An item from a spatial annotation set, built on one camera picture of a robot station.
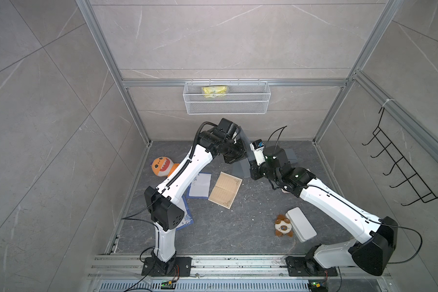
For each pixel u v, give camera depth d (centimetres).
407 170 66
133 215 43
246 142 70
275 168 55
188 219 86
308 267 65
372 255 39
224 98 90
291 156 114
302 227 80
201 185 100
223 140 61
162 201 47
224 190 97
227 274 73
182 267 73
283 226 81
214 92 84
